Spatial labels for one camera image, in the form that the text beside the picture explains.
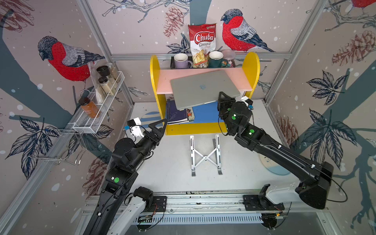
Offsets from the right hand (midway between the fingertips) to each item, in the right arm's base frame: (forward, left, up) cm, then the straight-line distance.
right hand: (216, 90), depth 65 cm
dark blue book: (+6, +23, -27) cm, 36 cm away
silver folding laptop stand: (-14, +8, -43) cm, 46 cm away
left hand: (-16, +20, -4) cm, 26 cm away
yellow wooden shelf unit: (+7, +5, -30) cm, 31 cm away
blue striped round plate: (+17, +46, -43) cm, 65 cm away
